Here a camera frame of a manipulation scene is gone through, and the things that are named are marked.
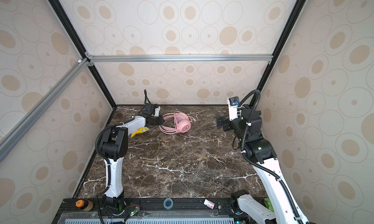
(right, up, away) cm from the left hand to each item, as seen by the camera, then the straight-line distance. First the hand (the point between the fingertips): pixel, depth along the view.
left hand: (166, 116), depth 103 cm
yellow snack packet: (-17, -10, -5) cm, 20 cm away
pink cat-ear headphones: (+12, -4, -6) cm, 14 cm away
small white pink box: (+26, -44, -30) cm, 60 cm away
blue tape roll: (+5, -44, -28) cm, 52 cm away
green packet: (+56, -45, -30) cm, 78 cm away
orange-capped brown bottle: (-32, -42, -35) cm, 64 cm away
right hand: (+34, +2, -37) cm, 51 cm away
